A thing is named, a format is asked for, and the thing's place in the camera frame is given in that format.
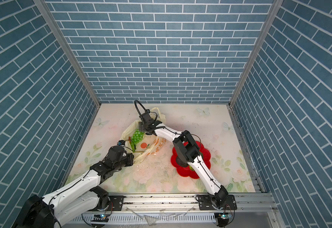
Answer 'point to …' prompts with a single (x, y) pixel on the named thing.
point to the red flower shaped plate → (186, 171)
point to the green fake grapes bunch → (137, 137)
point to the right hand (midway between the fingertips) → (144, 123)
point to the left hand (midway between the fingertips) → (135, 156)
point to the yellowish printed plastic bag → (150, 145)
